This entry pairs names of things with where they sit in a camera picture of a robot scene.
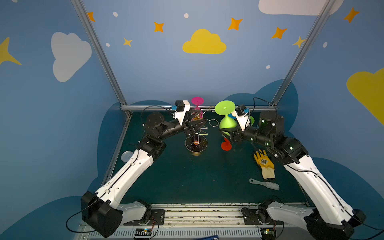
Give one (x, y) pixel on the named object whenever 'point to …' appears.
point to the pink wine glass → (198, 101)
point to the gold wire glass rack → (198, 143)
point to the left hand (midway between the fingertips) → (201, 112)
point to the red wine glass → (226, 145)
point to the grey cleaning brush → (269, 184)
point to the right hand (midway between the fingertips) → (227, 123)
